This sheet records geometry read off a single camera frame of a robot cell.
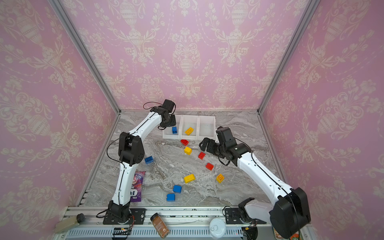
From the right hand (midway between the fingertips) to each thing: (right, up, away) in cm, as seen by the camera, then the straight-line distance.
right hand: (206, 146), depth 80 cm
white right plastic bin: (+3, +9, +31) cm, 32 cm away
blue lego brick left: (-34, -10, +10) cm, 37 cm away
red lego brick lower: (+3, -14, +12) cm, 19 cm away
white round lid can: (+4, -35, -14) cm, 38 cm away
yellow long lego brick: (-10, +7, +26) cm, 28 cm away
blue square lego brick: (-21, +8, +26) cm, 34 cm away
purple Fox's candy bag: (-38, -25, -1) cm, 45 cm away
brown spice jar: (-22, -35, -12) cm, 43 cm away
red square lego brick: (-2, -8, +14) cm, 16 cm away
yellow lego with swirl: (+8, -18, +3) cm, 20 cm away
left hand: (-21, +13, +22) cm, 33 cm away
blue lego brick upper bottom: (-16, -24, +3) cm, 29 cm away
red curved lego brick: (-13, 0, +20) cm, 24 cm away
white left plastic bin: (-26, +7, +25) cm, 36 cm away
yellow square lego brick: (-11, -5, +16) cm, 20 cm away
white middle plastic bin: (-12, +14, +32) cm, 37 cm away
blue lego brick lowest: (-19, -28, +1) cm, 34 cm away
